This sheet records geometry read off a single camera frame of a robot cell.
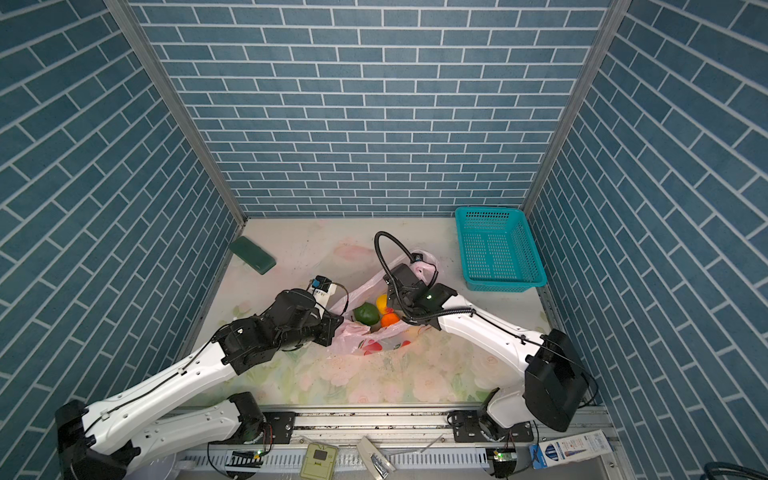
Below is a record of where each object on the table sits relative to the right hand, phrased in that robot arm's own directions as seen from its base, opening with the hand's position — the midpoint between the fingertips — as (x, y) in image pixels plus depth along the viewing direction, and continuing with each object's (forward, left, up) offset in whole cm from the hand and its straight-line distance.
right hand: (400, 290), depth 83 cm
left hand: (-12, +12, +4) cm, 18 cm away
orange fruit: (-4, +3, -11) cm, 12 cm away
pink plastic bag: (-17, +11, +5) cm, 20 cm away
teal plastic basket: (+30, -35, -15) cm, 48 cm away
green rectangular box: (+19, +56, -12) cm, 60 cm away
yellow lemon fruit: (+1, +6, -9) cm, 11 cm away
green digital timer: (-40, +15, -12) cm, 44 cm away
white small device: (-39, +2, -13) cm, 41 cm away
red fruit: (-15, +6, -4) cm, 17 cm away
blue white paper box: (-31, -46, -14) cm, 57 cm away
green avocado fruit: (-4, +10, -8) cm, 13 cm away
